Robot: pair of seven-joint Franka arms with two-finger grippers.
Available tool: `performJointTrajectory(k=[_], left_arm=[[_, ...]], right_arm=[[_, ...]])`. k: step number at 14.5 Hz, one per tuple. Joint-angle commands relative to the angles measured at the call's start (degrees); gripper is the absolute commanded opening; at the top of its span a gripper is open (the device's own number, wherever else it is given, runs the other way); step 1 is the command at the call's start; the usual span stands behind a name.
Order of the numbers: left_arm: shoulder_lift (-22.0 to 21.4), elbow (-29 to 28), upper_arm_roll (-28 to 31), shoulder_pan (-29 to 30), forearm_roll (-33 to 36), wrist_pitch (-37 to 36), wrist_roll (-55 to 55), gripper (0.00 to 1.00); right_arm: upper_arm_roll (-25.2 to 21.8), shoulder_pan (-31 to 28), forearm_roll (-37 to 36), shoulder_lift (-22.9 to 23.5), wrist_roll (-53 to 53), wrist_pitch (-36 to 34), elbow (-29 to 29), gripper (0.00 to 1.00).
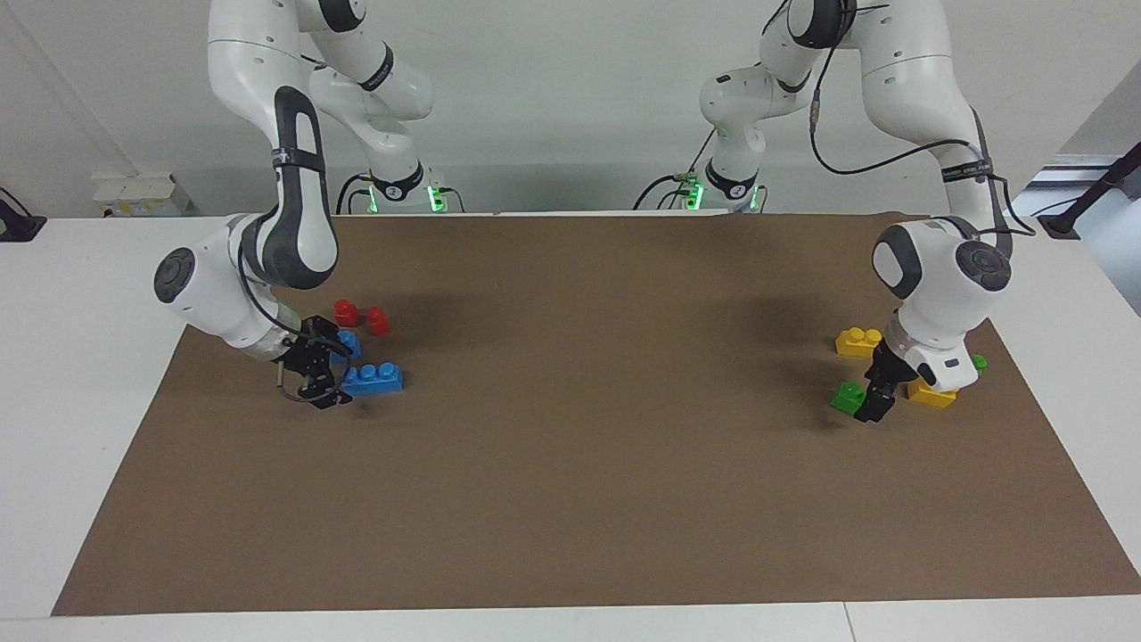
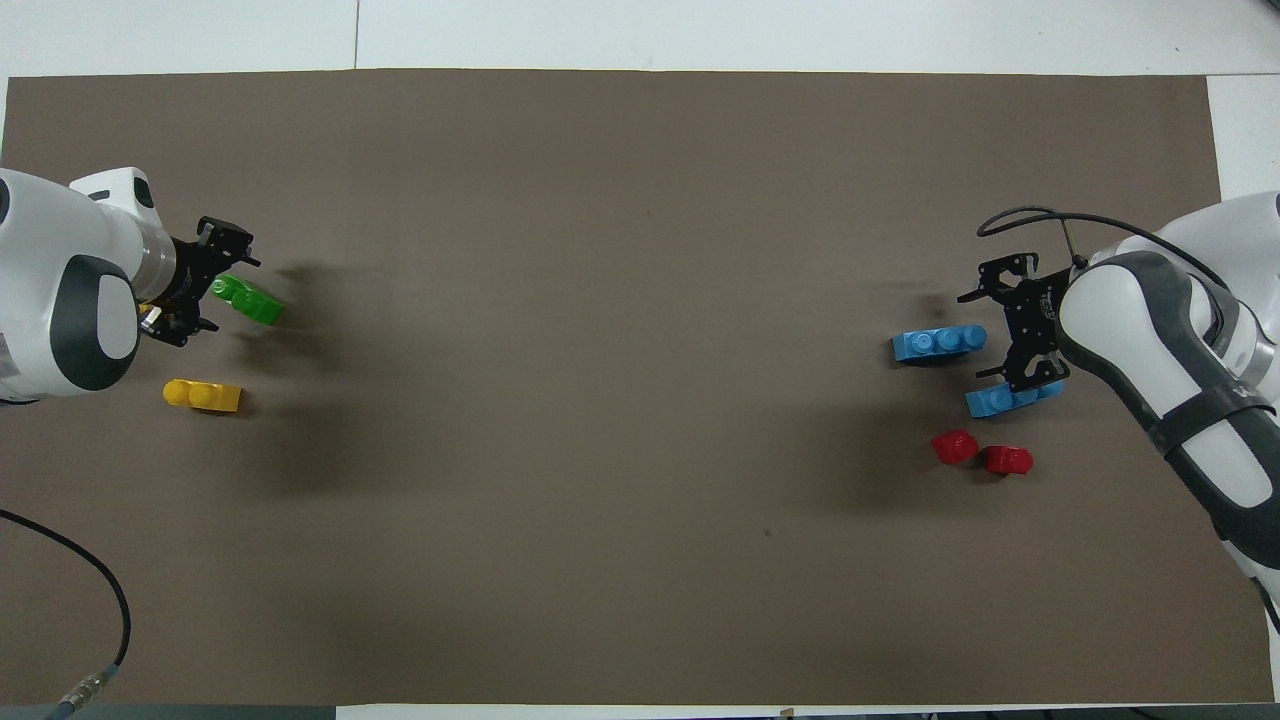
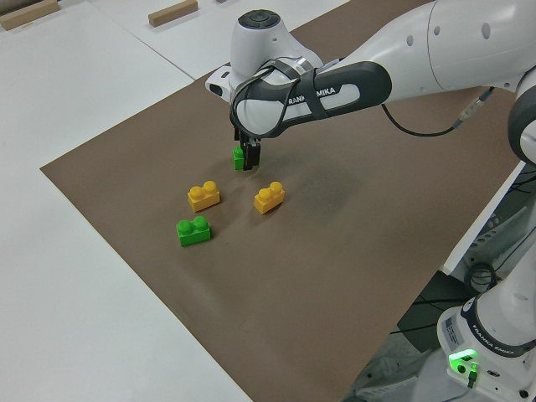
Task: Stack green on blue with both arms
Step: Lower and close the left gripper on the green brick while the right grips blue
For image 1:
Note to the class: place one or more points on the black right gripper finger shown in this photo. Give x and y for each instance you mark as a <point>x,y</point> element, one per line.
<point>328,398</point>
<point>333,337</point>

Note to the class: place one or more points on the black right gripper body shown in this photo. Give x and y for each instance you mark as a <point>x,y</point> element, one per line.
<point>307,357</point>

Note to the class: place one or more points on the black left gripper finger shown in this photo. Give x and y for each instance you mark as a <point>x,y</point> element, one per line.
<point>875,407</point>

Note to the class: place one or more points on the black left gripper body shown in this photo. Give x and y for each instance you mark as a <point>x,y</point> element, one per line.
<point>890,367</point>

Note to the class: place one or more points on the blue three-stud toy block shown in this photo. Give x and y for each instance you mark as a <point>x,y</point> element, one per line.
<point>374,383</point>
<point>354,341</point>

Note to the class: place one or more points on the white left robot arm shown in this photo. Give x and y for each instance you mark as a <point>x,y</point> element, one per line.
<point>936,294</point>

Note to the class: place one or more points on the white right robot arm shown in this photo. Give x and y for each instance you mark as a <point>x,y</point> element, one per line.
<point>205,294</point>

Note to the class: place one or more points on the red single-stud toy block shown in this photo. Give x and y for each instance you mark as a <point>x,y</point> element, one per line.
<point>378,323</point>
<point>346,314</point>

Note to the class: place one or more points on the yellow two-stud toy block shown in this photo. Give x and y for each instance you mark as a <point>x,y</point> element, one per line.
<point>854,346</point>
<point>931,399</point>

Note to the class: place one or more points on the white box with yellow label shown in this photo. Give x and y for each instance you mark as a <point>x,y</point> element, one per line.
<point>134,192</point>

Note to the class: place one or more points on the brown table mat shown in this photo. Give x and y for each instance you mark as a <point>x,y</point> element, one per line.
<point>570,490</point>

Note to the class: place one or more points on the black table clamp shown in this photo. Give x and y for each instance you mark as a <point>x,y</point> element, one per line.
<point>18,225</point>

